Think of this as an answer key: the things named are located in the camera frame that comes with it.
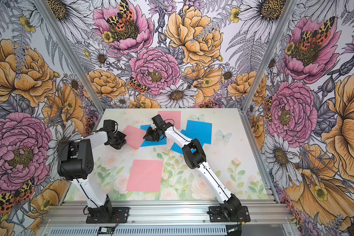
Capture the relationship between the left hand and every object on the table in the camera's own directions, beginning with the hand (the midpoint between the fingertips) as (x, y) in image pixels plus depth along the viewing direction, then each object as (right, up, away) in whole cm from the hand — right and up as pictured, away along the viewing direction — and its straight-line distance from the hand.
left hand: (127, 143), depth 99 cm
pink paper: (+2, +4, +10) cm, 11 cm away
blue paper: (+16, -1, +2) cm, 16 cm away
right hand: (+11, +2, +2) cm, 11 cm away
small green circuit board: (+1, -37, -29) cm, 47 cm away
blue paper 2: (+51, +8, +10) cm, 52 cm away
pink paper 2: (+15, -18, -12) cm, 26 cm away
